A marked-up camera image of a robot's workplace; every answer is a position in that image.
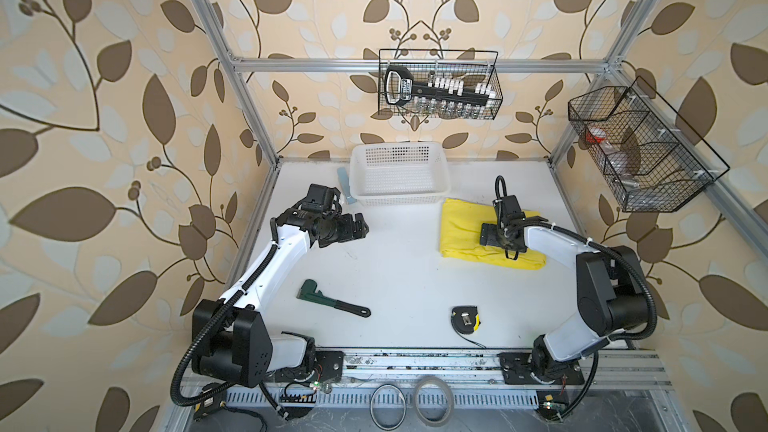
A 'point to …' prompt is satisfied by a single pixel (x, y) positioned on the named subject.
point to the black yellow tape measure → (466, 319)
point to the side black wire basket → (648, 156)
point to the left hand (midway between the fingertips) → (356, 228)
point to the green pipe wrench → (310, 292)
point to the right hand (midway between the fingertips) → (498, 242)
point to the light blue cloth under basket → (345, 184)
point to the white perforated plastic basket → (400, 174)
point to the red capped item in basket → (595, 135)
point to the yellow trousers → (461, 223)
